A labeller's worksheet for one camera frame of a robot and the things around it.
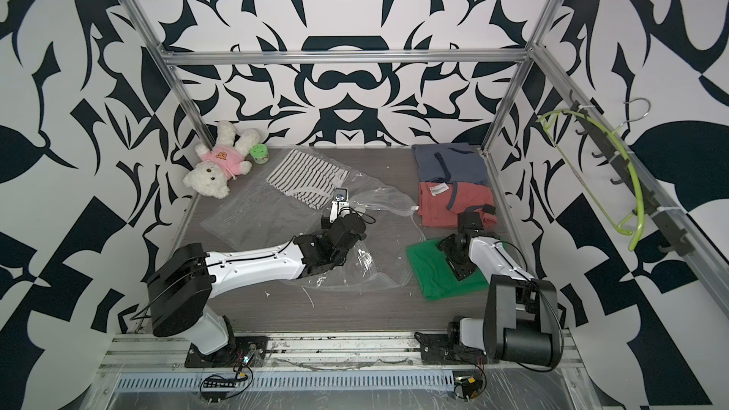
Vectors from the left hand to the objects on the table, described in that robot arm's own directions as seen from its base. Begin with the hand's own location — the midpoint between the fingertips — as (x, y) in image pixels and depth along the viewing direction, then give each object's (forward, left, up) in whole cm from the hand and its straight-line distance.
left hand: (345, 203), depth 82 cm
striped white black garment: (+23, +14, -16) cm, 31 cm away
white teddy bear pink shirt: (+23, +46, -8) cm, 52 cm away
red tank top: (+10, -33, -17) cm, 38 cm away
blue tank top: (+32, -42, -19) cm, 56 cm away
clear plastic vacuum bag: (+16, +23, -16) cm, 33 cm away
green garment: (-17, -26, -16) cm, 35 cm away
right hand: (-8, -31, -17) cm, 36 cm away
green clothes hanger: (+17, -60, +14) cm, 64 cm away
